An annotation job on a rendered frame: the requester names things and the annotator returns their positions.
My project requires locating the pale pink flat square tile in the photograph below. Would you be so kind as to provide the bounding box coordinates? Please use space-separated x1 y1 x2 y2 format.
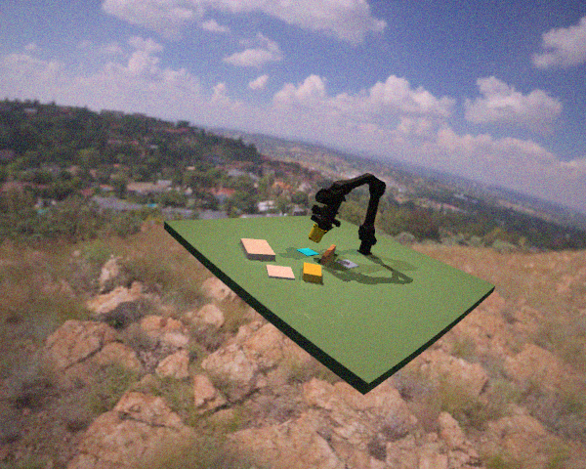
266 265 295 280

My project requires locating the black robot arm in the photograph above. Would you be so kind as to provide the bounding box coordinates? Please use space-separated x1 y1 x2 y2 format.
312 173 386 256

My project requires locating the yellow cup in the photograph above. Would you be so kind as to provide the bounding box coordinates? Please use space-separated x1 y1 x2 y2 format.
309 224 327 243

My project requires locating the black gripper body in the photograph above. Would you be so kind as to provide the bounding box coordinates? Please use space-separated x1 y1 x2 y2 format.
311 205 341 228

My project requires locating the wooden plank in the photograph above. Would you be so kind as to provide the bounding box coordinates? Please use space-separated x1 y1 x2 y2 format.
320 244 336 265

